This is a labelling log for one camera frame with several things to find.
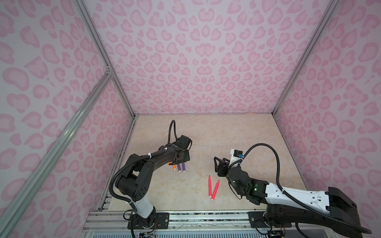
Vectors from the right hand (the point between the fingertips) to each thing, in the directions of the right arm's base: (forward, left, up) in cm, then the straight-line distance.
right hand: (216, 159), depth 77 cm
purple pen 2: (+3, +19, -15) cm, 24 cm away
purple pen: (+3, +22, -16) cm, 27 cm away
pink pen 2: (-13, +1, -16) cm, 20 cm away
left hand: (+9, +18, -14) cm, 24 cm away
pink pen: (-8, +3, -15) cm, 18 cm away
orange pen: (+3, +25, -15) cm, 29 cm away
